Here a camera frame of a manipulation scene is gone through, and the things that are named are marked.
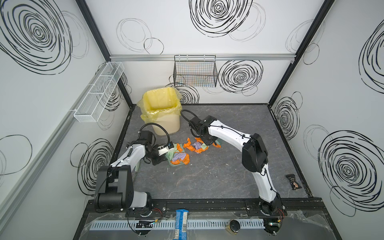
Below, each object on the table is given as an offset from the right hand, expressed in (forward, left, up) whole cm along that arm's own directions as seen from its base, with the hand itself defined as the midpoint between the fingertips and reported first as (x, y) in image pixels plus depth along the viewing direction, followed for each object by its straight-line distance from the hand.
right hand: (211, 139), depth 91 cm
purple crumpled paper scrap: (-1, +9, -5) cm, 11 cm away
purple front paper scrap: (-9, +20, -4) cm, 22 cm away
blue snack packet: (-45, +16, -6) cm, 48 cm away
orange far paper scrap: (0, -4, -7) cm, 8 cm away
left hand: (-8, +29, -4) cm, 30 cm away
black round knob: (-43, -7, +2) cm, 43 cm away
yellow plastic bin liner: (+24, +36, +9) cm, 44 cm away
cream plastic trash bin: (+10, +26, +3) cm, 28 cm away
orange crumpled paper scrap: (-3, +20, -6) cm, 21 cm away
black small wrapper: (-23, -44, -7) cm, 51 cm away
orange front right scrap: (-11, +16, -6) cm, 20 cm away
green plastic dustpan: (-5, +23, -4) cm, 23 cm away
